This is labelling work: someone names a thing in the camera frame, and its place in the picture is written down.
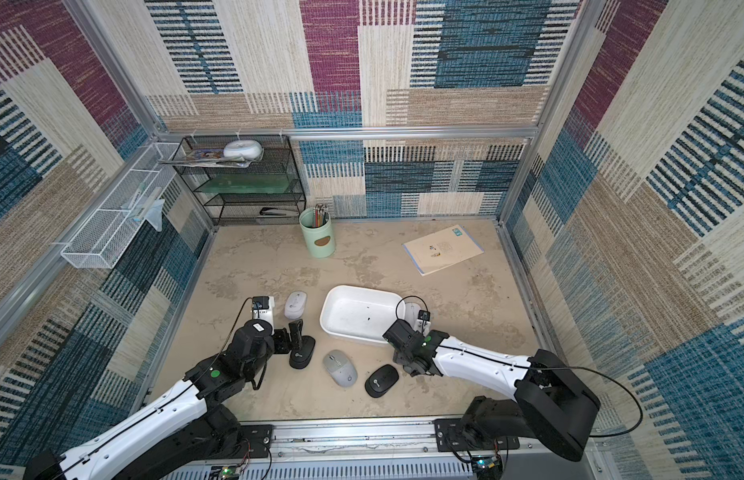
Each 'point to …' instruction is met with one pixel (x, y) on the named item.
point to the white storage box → (360, 313)
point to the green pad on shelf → (248, 184)
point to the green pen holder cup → (317, 225)
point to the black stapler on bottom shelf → (276, 211)
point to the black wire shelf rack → (243, 209)
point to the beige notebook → (442, 249)
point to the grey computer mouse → (340, 367)
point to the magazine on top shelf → (212, 157)
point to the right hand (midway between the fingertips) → (408, 350)
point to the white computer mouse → (295, 305)
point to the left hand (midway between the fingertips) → (288, 321)
